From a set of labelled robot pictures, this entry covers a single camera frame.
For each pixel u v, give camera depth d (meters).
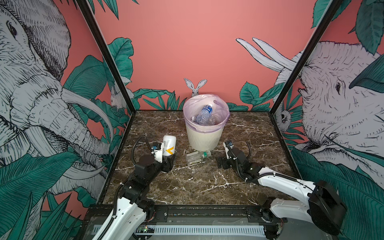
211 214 0.75
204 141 0.86
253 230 0.70
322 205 0.40
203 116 0.85
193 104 0.92
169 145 0.72
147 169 0.54
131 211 0.50
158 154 0.65
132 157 0.98
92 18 0.73
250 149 1.04
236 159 0.62
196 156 0.95
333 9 0.70
